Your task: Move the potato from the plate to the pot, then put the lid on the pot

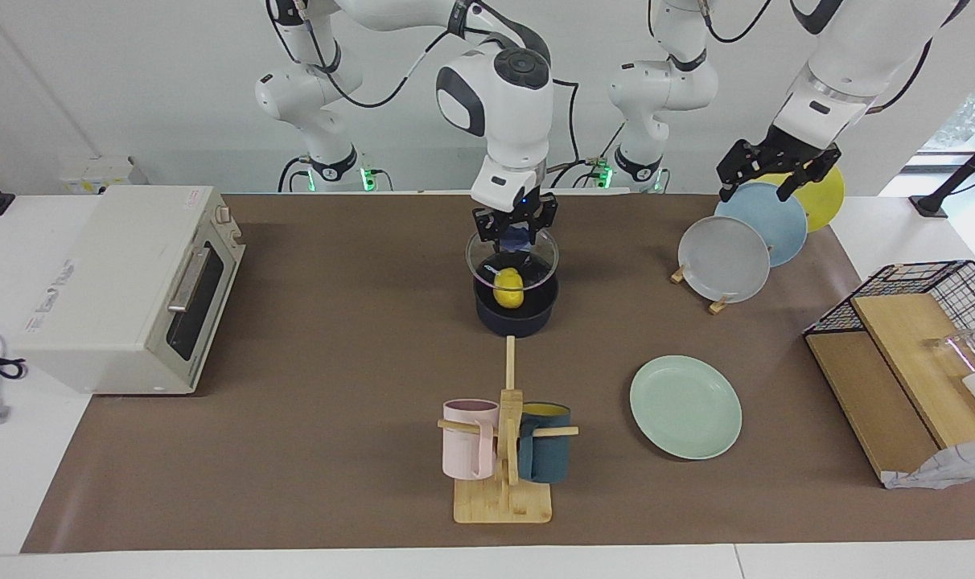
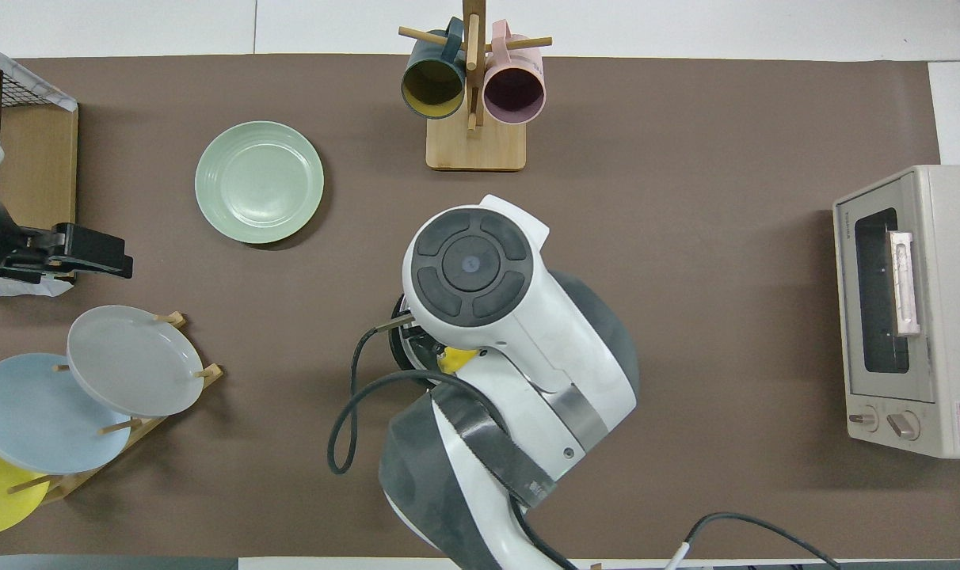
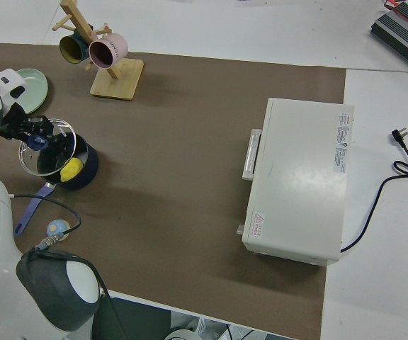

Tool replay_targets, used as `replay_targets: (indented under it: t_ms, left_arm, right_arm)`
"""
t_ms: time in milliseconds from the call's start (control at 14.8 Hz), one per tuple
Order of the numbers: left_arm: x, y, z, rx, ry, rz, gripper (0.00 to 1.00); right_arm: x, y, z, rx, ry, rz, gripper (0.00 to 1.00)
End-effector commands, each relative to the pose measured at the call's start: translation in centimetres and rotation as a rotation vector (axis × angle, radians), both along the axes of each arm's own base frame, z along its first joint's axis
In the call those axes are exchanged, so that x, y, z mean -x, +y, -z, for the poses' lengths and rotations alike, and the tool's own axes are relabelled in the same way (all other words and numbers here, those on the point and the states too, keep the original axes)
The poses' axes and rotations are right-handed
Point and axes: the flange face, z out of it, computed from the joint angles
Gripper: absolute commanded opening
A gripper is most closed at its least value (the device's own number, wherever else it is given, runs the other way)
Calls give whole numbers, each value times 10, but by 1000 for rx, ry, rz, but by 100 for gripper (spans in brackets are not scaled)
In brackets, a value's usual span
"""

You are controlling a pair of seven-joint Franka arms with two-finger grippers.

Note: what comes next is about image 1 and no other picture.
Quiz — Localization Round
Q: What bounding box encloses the glass lid with blue knob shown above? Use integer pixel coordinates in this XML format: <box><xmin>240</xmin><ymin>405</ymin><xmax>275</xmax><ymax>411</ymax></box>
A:
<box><xmin>465</xmin><ymin>227</ymin><xmax>559</xmax><ymax>293</ymax></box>

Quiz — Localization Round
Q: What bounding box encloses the yellow potato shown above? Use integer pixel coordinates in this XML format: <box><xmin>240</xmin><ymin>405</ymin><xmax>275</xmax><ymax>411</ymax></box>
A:
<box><xmin>494</xmin><ymin>269</ymin><xmax>525</xmax><ymax>308</ymax></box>

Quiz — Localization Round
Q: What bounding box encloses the yellow plate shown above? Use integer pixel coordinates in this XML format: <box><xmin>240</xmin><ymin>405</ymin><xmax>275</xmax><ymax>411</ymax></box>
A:
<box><xmin>757</xmin><ymin>165</ymin><xmax>845</xmax><ymax>233</ymax></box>

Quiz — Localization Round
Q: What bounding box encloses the light blue plate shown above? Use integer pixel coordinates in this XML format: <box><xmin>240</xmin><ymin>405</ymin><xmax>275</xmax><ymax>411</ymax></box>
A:
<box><xmin>714</xmin><ymin>182</ymin><xmax>808</xmax><ymax>268</ymax></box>

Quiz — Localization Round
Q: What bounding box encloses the grey plate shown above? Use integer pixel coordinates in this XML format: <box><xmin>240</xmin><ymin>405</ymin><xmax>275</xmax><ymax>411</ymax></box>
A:
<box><xmin>678</xmin><ymin>216</ymin><xmax>771</xmax><ymax>304</ymax></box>

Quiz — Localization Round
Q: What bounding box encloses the wooden plate rack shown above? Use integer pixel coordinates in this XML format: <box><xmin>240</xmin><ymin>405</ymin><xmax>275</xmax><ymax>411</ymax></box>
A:
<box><xmin>670</xmin><ymin>261</ymin><xmax>734</xmax><ymax>315</ymax></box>

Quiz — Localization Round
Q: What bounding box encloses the light green plate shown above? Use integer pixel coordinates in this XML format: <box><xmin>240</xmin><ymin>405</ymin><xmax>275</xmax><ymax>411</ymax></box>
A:
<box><xmin>629</xmin><ymin>355</ymin><xmax>743</xmax><ymax>461</ymax></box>

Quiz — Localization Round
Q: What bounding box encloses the black stand with base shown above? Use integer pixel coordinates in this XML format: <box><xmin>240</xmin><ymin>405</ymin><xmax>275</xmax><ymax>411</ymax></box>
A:
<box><xmin>910</xmin><ymin>129</ymin><xmax>975</xmax><ymax>218</ymax></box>

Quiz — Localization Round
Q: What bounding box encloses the window with green foliage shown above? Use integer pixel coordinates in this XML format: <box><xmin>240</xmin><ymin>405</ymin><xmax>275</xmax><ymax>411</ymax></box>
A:
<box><xmin>920</xmin><ymin>68</ymin><xmax>975</xmax><ymax>155</ymax></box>

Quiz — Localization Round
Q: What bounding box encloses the pink mug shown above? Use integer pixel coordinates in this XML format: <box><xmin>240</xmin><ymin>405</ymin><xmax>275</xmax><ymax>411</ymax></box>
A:
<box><xmin>442</xmin><ymin>399</ymin><xmax>500</xmax><ymax>481</ymax></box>

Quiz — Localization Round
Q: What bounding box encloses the dark wooden cutting board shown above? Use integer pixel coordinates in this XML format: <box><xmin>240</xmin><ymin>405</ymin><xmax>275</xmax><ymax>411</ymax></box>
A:
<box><xmin>805</xmin><ymin>331</ymin><xmax>939</xmax><ymax>483</ymax></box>

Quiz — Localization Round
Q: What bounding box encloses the dark teal mug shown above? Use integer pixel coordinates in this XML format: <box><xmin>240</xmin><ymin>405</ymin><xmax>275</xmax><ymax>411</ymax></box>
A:
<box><xmin>517</xmin><ymin>402</ymin><xmax>572</xmax><ymax>485</ymax></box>

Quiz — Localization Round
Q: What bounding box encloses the clear glass cup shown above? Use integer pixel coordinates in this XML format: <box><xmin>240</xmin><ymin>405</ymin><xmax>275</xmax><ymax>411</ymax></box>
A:
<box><xmin>926</xmin><ymin>330</ymin><xmax>975</xmax><ymax>380</ymax></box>

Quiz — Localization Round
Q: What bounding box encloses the brown table mat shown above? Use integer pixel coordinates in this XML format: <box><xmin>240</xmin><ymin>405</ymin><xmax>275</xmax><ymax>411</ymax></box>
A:
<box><xmin>21</xmin><ymin>193</ymin><xmax>975</xmax><ymax>554</ymax></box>

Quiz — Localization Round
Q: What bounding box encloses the wooden mug rack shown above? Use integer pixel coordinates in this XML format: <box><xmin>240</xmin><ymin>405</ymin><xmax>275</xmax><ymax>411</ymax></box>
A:
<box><xmin>437</xmin><ymin>336</ymin><xmax>579</xmax><ymax>525</ymax></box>

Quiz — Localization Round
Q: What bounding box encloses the white toaster oven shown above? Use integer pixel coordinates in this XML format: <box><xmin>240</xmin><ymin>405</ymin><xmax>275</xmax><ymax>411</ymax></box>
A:
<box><xmin>10</xmin><ymin>186</ymin><xmax>246</xmax><ymax>396</ymax></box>

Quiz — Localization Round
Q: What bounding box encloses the white power box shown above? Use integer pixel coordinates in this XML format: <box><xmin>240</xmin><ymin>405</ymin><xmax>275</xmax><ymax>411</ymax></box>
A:
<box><xmin>58</xmin><ymin>156</ymin><xmax>149</xmax><ymax>195</ymax></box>

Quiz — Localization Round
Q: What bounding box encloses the black cable at base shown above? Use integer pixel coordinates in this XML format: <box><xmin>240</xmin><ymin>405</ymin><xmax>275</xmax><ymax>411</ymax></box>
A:
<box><xmin>550</xmin><ymin>121</ymin><xmax>627</xmax><ymax>191</ymax></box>

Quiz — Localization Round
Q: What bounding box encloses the dark blue pot with handle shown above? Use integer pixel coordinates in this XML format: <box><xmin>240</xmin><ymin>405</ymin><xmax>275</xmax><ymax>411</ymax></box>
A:
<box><xmin>473</xmin><ymin>257</ymin><xmax>559</xmax><ymax>338</ymax></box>

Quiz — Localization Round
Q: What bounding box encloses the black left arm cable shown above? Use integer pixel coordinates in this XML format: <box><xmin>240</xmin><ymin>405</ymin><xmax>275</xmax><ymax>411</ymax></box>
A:
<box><xmin>695</xmin><ymin>0</ymin><xmax>780</xmax><ymax>45</ymax></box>

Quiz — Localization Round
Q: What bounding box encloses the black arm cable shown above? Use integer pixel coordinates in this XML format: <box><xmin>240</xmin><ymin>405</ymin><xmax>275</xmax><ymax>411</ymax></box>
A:
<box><xmin>695</xmin><ymin>0</ymin><xmax>780</xmax><ymax>45</ymax></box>
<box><xmin>264</xmin><ymin>0</ymin><xmax>460</xmax><ymax>110</ymax></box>

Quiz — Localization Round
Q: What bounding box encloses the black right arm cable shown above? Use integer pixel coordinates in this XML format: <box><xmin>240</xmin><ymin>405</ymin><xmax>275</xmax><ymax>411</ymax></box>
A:
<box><xmin>264</xmin><ymin>0</ymin><xmax>460</xmax><ymax>110</ymax></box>

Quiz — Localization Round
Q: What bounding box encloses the black wire basket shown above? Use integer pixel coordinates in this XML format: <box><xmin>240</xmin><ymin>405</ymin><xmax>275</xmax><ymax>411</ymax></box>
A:
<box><xmin>803</xmin><ymin>260</ymin><xmax>975</xmax><ymax>367</ymax></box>

